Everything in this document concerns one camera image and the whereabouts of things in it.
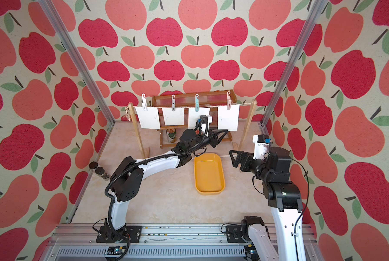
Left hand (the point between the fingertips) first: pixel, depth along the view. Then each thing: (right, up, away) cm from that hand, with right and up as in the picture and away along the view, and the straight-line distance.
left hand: (228, 134), depth 74 cm
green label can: (-30, 0, +28) cm, 41 cm away
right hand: (+4, -9, -8) cm, 13 cm away
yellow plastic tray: (-7, -24, +16) cm, 30 cm away
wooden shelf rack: (-24, +3, +28) cm, 37 cm away
